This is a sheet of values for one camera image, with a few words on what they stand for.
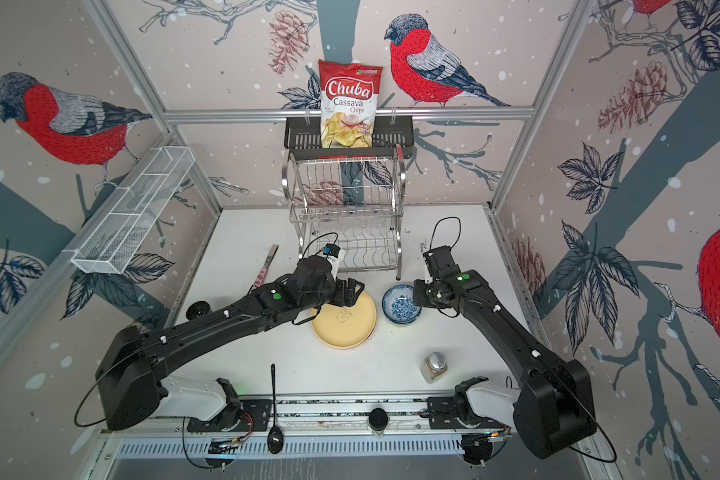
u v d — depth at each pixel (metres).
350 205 1.04
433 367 0.73
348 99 0.83
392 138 0.95
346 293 0.69
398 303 0.89
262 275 1.00
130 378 0.39
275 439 0.70
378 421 0.64
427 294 0.71
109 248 0.71
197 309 0.80
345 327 0.87
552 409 0.39
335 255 0.70
